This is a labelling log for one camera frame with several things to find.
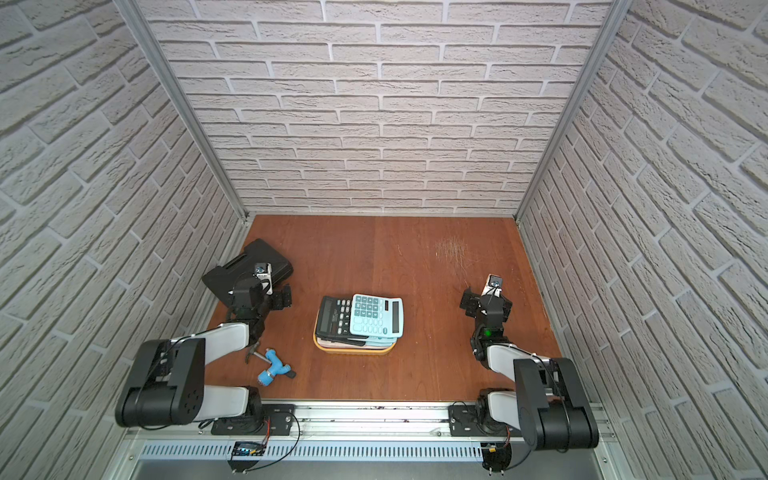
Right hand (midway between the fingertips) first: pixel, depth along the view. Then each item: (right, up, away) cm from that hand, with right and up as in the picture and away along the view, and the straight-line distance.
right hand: (488, 291), depth 90 cm
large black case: (-86, +3, +6) cm, 87 cm away
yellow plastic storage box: (-45, -15, -8) cm, 48 cm away
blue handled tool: (-64, -21, -12) cm, 68 cm away
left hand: (-71, +2, +2) cm, 71 cm away
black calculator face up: (-46, -7, -12) cm, 48 cm away
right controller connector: (-5, -36, -21) cm, 42 cm away
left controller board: (-66, -37, -19) cm, 78 cm away
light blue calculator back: (-34, -5, -11) cm, 36 cm away
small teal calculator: (-33, -12, -11) cm, 37 cm away
